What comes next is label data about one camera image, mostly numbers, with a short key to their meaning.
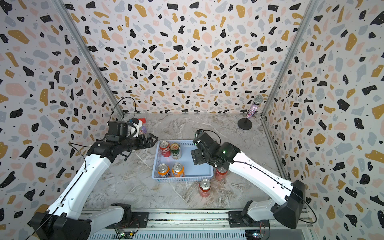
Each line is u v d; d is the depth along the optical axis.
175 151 0.89
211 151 0.52
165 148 0.90
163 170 0.80
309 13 0.73
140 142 0.66
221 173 0.81
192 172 0.91
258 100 0.84
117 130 0.56
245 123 1.16
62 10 0.70
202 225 0.73
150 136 0.68
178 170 0.80
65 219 0.37
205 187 0.74
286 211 0.38
